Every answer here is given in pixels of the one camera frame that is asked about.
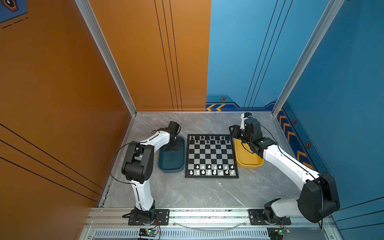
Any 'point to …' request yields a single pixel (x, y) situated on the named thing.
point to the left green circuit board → (147, 232)
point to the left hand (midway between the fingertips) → (174, 146)
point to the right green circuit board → (280, 232)
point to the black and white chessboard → (210, 156)
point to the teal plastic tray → (172, 161)
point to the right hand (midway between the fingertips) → (229, 128)
